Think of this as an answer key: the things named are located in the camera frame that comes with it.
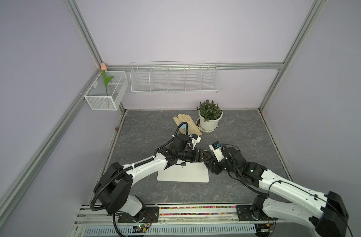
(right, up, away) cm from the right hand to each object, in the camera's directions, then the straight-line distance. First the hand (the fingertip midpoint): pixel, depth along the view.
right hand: (208, 158), depth 78 cm
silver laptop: (-12, -10, +9) cm, 18 cm away
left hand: (-1, 0, -2) cm, 2 cm away
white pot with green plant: (+4, +25, +18) cm, 31 cm away
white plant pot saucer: (-2, +17, +31) cm, 36 cm away
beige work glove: (-7, +15, +32) cm, 36 cm away
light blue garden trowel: (-14, +17, +30) cm, 37 cm away
